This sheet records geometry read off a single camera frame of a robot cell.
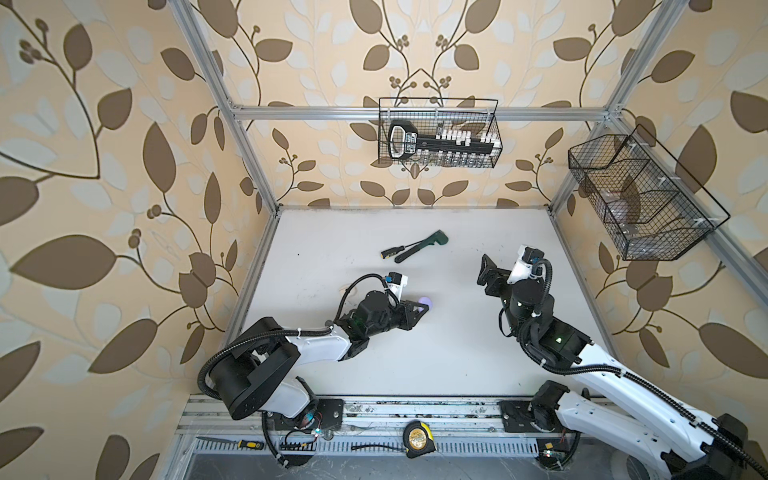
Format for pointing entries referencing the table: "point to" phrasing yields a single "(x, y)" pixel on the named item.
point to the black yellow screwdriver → (390, 252)
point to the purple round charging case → (426, 300)
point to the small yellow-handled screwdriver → (256, 445)
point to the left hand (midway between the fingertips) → (430, 307)
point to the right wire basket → (651, 207)
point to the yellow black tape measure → (418, 439)
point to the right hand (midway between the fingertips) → (500, 264)
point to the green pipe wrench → (437, 237)
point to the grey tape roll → (626, 466)
